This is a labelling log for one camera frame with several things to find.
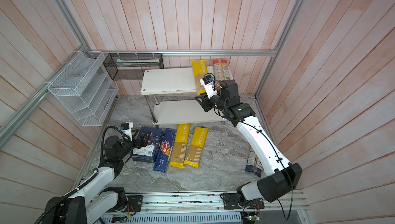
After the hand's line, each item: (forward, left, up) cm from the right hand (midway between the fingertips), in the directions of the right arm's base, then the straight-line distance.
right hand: (198, 95), depth 72 cm
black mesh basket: (+38, +47, -9) cm, 61 cm away
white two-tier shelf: (+3, +14, -2) cm, 14 cm away
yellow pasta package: (-10, +11, -33) cm, 36 cm away
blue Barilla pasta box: (-18, +27, -28) cm, 42 cm away
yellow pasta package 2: (-16, +2, -33) cm, 37 cm away
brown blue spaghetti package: (-20, -32, -33) cm, 50 cm away
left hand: (-8, +30, -21) cm, 37 cm away
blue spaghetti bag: (-14, +19, -31) cm, 39 cm away
